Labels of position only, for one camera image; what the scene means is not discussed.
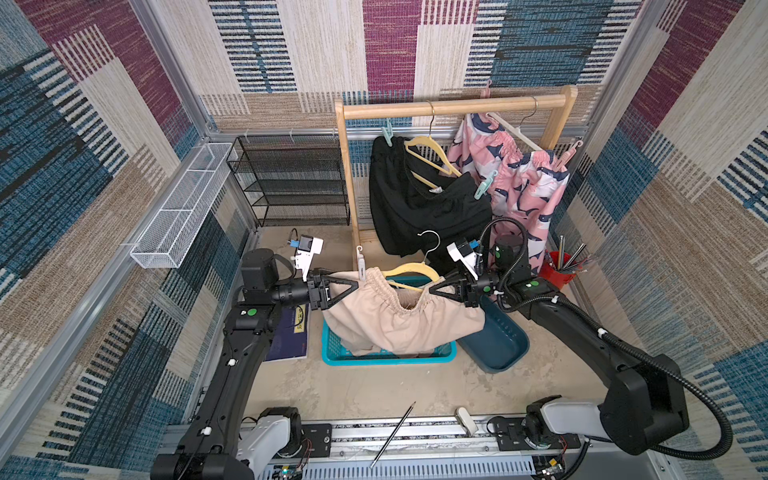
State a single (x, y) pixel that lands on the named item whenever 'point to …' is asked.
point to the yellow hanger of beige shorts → (422, 268)
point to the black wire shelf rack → (293, 180)
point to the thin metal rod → (393, 436)
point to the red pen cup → (559, 268)
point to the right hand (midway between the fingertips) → (436, 291)
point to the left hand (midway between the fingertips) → (353, 284)
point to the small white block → (467, 422)
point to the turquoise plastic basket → (335, 355)
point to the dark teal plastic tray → (500, 344)
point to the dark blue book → (289, 330)
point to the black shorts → (419, 208)
